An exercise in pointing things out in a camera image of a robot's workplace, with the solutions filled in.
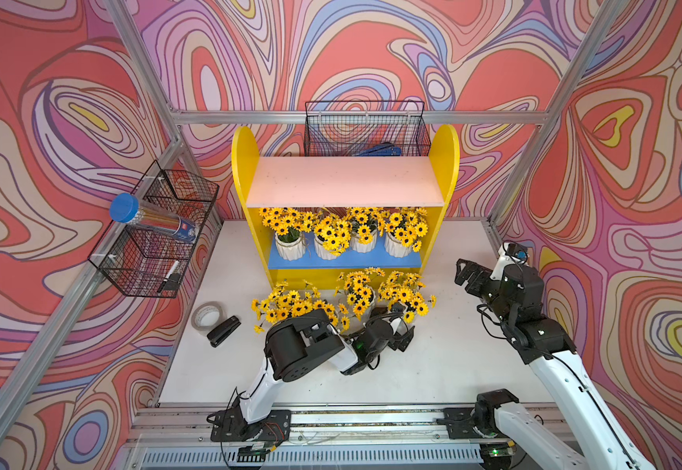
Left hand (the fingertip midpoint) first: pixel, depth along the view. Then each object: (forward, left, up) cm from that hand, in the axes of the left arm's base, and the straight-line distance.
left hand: (407, 321), depth 89 cm
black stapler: (-3, +56, -1) cm, 56 cm away
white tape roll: (+3, +64, -2) cm, 64 cm away
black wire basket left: (+4, +72, +25) cm, 76 cm away
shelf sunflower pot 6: (+3, +15, +11) cm, 19 cm away
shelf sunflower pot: (+15, +34, +27) cm, 46 cm away
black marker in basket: (+2, +64, +23) cm, 68 cm away
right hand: (+2, -13, +22) cm, 26 cm away
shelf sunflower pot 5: (-4, +21, +13) cm, 25 cm away
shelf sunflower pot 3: (+18, +13, +25) cm, 34 cm away
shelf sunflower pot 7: (+4, +2, +12) cm, 13 cm away
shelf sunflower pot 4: (+16, +3, +25) cm, 30 cm away
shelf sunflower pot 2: (+13, +23, +25) cm, 36 cm away
